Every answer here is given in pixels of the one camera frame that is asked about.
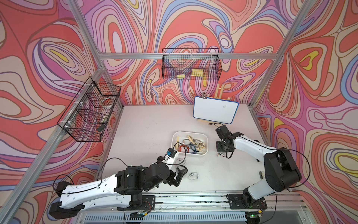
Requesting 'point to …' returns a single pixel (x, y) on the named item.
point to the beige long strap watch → (177, 144)
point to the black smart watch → (185, 171)
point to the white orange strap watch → (221, 154)
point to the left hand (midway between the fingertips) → (181, 168)
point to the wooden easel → (216, 94)
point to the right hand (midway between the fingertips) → (223, 151)
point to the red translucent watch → (179, 148)
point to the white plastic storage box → (202, 140)
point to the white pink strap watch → (179, 159)
